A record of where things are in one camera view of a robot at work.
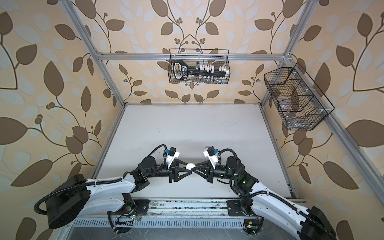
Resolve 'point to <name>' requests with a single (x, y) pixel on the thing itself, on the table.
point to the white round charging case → (190, 165)
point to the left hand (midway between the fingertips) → (191, 171)
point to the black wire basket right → (302, 105)
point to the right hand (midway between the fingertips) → (193, 170)
